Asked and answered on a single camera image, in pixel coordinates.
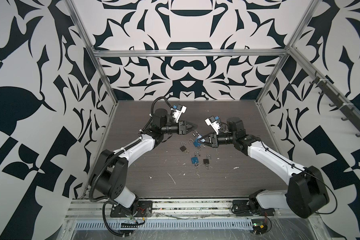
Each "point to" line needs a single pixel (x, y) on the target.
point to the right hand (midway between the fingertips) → (200, 140)
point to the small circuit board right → (260, 226)
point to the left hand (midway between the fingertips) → (197, 123)
